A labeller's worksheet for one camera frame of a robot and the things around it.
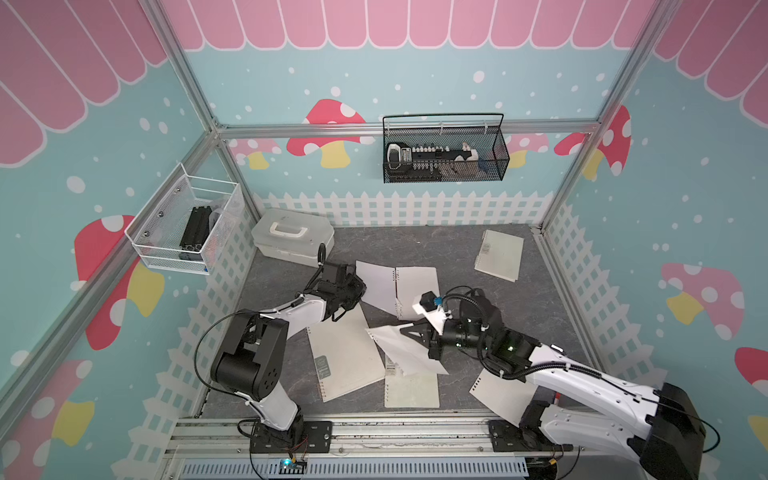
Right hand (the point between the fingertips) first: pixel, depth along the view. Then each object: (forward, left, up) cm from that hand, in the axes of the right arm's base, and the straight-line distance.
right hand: (403, 330), depth 69 cm
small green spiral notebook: (-8, -3, -20) cm, 22 cm away
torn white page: (-3, -2, -7) cm, 8 cm away
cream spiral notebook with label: (+39, -37, -21) cm, 58 cm away
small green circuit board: (-24, +28, -24) cm, 44 cm away
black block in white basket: (+18, +48, +15) cm, 54 cm away
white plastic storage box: (+41, +37, -10) cm, 56 cm away
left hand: (+22, +10, -14) cm, 28 cm away
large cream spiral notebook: (+2, +16, -21) cm, 26 cm away
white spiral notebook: (+25, +2, -22) cm, 33 cm away
